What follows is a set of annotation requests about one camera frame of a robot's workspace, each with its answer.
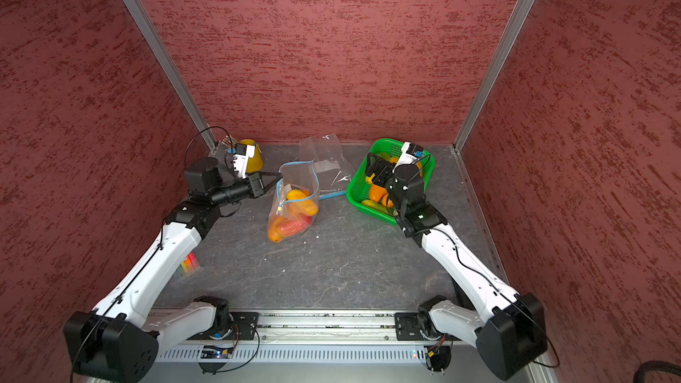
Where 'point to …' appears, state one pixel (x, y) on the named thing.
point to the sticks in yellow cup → (229, 142)
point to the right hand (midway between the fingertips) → (374, 165)
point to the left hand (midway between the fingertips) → (280, 181)
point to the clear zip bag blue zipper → (297, 200)
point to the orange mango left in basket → (295, 194)
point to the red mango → (294, 225)
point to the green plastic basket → (358, 189)
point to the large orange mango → (273, 231)
